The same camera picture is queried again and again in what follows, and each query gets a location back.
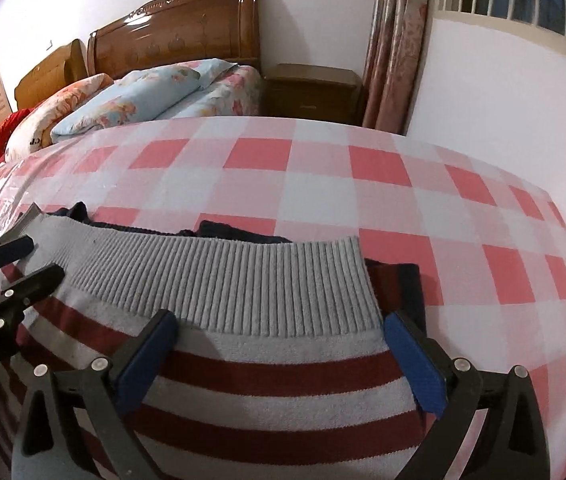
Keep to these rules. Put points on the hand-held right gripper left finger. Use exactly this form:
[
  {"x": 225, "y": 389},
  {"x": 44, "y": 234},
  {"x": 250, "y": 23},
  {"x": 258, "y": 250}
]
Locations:
[{"x": 143, "y": 365}]

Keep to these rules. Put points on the large carved wooden headboard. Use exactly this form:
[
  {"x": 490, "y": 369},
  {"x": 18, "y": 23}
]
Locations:
[{"x": 188, "y": 25}]

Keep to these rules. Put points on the small wooden headboard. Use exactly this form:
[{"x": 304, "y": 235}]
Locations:
[{"x": 48, "y": 75}]

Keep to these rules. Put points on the light blue floral pillow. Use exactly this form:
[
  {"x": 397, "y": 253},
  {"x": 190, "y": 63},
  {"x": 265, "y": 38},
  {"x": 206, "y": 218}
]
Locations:
[{"x": 138, "y": 95}]

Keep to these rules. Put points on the pink checkered bed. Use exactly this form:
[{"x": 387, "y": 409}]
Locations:
[{"x": 313, "y": 185}]

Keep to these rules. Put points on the wooden nightstand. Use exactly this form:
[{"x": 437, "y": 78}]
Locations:
[{"x": 313, "y": 95}]

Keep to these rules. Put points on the red grey striped sweater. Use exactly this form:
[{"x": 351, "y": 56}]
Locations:
[{"x": 263, "y": 360}]

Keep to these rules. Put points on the orange floral pillow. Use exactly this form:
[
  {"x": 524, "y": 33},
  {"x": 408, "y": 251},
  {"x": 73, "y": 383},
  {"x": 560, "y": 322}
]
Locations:
[{"x": 53, "y": 115}]

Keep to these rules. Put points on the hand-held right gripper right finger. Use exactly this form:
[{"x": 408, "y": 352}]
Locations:
[{"x": 413, "y": 365}]

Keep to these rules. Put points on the pink floral curtain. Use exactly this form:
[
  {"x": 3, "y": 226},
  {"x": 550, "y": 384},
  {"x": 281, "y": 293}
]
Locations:
[{"x": 393, "y": 60}]

